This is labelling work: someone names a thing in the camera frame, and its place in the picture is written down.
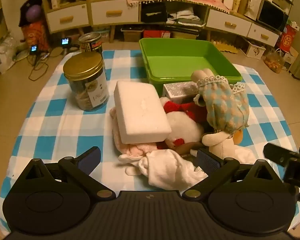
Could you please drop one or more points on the bag of oranges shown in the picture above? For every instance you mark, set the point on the bag of oranges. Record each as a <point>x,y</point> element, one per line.
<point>273,62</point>

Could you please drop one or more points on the small device lit screen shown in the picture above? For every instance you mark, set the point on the small device lit screen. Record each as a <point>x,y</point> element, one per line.
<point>34,49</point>
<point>65,41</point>

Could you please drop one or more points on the stack of folded papers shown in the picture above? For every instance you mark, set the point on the stack of folded papers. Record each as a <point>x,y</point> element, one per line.
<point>187,15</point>

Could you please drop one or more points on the pack of water bottles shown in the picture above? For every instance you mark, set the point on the pack of water bottles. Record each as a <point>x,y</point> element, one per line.
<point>1,57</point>

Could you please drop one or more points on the blue white checkered cloth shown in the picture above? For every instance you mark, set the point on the blue white checkered cloth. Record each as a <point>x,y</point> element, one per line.
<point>52,120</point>

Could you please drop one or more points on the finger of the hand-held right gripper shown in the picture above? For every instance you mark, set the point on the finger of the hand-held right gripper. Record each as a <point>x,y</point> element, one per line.
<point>277,153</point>

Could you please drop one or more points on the pink towel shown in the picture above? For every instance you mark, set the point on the pink towel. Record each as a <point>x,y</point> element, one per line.
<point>132,150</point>

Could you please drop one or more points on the white plush toy red scarf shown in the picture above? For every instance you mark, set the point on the white plush toy red scarf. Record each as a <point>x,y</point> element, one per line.
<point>182,127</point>

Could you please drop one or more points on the egg trays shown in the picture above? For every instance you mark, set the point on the egg trays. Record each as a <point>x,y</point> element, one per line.
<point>225,45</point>

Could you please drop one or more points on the glass jar gold lid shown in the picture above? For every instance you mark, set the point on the glass jar gold lid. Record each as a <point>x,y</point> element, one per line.
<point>85,80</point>

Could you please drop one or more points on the red gift box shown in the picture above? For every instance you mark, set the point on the red gift box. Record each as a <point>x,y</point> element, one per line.
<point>288,38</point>

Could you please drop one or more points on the purple ball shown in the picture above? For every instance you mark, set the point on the purple ball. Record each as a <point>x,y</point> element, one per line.
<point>33,12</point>

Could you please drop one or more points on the white foam block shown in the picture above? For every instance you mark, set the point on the white foam block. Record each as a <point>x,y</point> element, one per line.
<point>140,110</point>

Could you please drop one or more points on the black cap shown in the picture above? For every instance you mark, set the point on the black cap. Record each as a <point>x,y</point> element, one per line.
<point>25,2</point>

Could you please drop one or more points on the white crate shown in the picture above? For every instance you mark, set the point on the white crate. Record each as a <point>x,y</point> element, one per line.
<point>255,50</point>

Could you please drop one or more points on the green plastic bin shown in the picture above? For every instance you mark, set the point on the green plastic bin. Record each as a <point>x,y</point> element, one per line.
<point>180,62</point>

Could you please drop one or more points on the red orange bag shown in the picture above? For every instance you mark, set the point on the red orange bag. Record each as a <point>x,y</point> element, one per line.
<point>35,35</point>

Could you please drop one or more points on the pile of packets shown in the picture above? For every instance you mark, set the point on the pile of packets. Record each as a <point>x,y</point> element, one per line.
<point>242,0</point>

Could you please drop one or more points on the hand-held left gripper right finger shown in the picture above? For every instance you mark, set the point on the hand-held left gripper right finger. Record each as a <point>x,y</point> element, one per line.
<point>210,163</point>

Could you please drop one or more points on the black microwave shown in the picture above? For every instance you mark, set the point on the black microwave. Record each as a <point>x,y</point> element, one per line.
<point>272,16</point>

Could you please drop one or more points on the cardboard box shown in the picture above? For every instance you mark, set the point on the cardboard box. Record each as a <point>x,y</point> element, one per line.
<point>291,56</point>

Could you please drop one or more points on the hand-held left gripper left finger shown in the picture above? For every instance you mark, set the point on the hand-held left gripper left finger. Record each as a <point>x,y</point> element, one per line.
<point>90,158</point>

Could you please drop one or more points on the clear plastic storage box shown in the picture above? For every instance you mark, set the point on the clear plastic storage box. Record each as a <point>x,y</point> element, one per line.
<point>185,33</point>

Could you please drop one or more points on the open metal can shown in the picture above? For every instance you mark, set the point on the open metal can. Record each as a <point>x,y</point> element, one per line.
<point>91,45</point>

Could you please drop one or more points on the plush doll blue dotted dress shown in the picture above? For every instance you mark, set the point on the plush doll blue dotted dress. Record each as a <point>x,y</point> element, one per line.
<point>225,105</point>

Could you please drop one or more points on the small grey box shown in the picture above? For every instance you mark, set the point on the small grey box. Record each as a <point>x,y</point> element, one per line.
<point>180,88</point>

